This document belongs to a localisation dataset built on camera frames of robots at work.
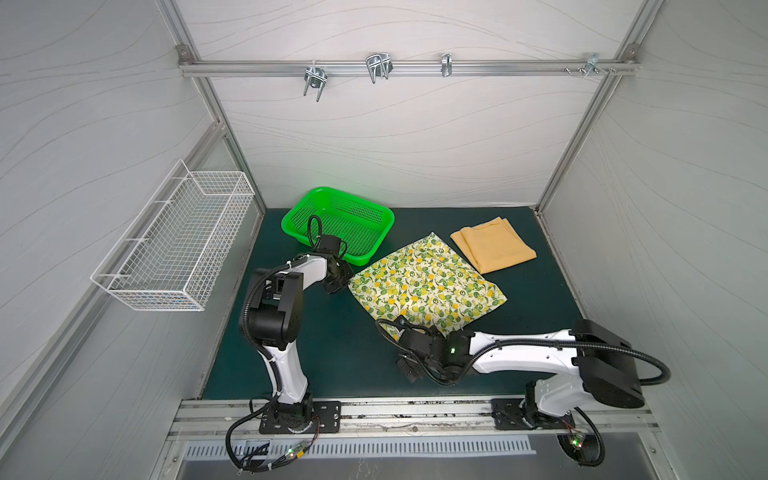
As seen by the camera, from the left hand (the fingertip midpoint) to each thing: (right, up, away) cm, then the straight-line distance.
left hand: (356, 275), depth 100 cm
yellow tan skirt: (+50, +10, +8) cm, 51 cm away
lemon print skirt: (+24, -1, -1) cm, 24 cm away
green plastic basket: (0, +18, +15) cm, 23 cm away
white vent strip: (-18, -38, -29) cm, 51 cm away
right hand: (+19, -16, -19) cm, 31 cm away
